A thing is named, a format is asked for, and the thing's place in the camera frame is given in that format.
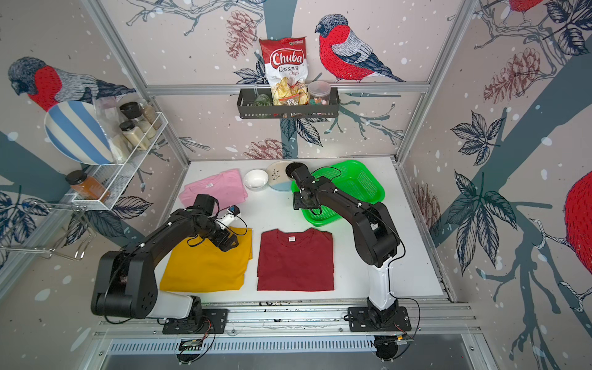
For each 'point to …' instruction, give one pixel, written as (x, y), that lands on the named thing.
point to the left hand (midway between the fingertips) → (231, 230)
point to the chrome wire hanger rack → (75, 240)
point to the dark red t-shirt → (296, 260)
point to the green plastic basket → (353, 176)
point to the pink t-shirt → (227, 187)
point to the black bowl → (291, 167)
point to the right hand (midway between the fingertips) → (299, 202)
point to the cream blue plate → (277, 176)
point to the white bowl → (256, 179)
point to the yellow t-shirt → (197, 264)
